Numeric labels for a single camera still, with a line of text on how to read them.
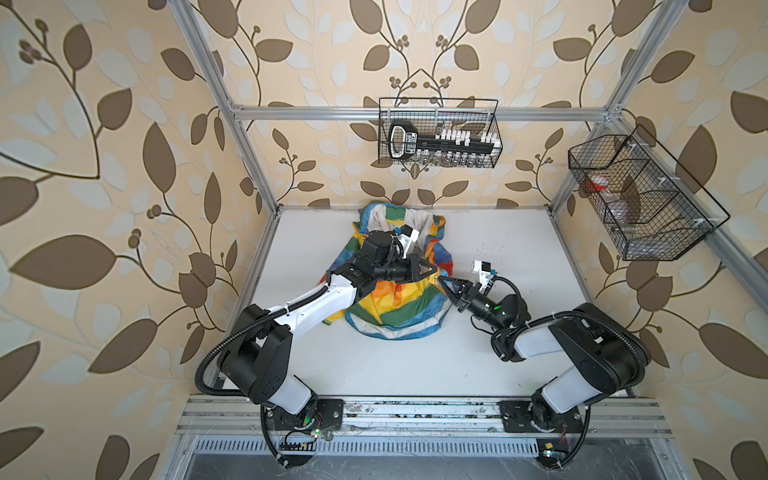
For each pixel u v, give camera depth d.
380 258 0.66
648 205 0.73
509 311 0.66
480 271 0.78
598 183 0.81
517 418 0.72
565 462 0.68
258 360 0.43
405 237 0.75
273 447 0.71
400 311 0.91
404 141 0.83
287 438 0.72
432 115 0.91
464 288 0.75
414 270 0.70
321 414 0.74
